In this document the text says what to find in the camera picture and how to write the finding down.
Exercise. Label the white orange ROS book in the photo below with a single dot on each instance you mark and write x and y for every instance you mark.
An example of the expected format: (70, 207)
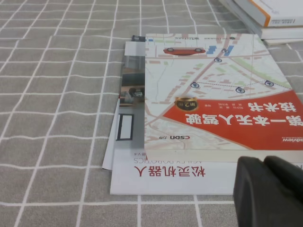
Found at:
(271, 13)

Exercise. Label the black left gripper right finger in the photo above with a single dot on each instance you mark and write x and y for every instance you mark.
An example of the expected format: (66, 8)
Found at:
(290, 176)

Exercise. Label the photo cover magazine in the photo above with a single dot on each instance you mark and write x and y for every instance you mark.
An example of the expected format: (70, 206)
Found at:
(131, 98)

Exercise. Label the white middle book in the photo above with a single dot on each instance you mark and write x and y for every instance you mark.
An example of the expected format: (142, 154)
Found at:
(272, 35)

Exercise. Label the red map cover book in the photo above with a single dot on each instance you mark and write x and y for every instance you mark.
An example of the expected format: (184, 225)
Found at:
(216, 98)

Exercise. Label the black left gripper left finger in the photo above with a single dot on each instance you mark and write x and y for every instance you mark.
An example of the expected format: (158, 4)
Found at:
(261, 200)

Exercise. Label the white Agilex brochure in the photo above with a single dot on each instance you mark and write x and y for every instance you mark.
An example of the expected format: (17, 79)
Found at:
(165, 177)

